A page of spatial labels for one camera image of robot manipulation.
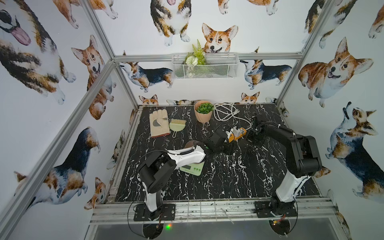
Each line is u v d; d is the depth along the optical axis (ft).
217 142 2.16
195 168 2.82
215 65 3.01
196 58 2.68
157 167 1.64
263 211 2.40
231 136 3.27
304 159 1.63
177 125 3.59
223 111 3.72
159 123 3.59
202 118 3.41
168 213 2.41
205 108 3.30
